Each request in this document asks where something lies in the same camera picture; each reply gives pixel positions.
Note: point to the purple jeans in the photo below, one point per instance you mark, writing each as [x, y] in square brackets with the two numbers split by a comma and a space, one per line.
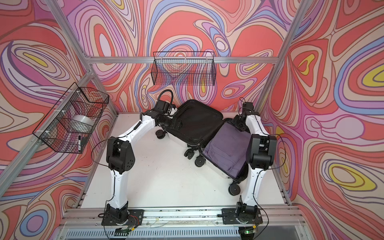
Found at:
[227, 149]

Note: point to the aluminium front rail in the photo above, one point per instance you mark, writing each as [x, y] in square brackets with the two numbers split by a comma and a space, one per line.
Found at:
[186, 223]

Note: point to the black wire basket wall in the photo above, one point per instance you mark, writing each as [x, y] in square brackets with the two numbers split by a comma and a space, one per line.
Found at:
[189, 68]
[76, 100]

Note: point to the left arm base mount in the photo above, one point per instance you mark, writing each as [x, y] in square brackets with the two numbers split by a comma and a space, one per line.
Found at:
[125, 217]

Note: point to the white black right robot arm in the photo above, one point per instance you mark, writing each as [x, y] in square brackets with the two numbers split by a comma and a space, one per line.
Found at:
[260, 153]

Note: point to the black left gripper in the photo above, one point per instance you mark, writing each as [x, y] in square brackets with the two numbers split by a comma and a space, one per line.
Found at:
[173, 118]

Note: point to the black wire basket left wall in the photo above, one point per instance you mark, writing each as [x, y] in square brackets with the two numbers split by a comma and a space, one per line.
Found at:
[76, 100]

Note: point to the black white suitcase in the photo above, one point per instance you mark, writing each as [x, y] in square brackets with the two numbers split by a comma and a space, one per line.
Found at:
[196, 125]

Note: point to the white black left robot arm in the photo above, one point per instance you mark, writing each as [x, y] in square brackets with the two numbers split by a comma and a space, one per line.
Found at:
[120, 151]

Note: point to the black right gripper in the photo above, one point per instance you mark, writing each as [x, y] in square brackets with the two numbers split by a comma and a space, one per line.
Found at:
[234, 120]

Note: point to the black wire basket back wall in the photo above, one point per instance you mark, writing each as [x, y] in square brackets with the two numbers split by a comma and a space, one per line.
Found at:
[189, 68]

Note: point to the black marker pen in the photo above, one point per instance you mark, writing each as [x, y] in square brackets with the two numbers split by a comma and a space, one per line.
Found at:
[79, 144]

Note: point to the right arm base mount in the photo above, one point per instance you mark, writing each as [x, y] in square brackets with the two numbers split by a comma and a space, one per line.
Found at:
[231, 216]

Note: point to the silver tape roll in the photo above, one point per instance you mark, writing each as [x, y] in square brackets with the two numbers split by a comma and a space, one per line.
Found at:
[81, 124]

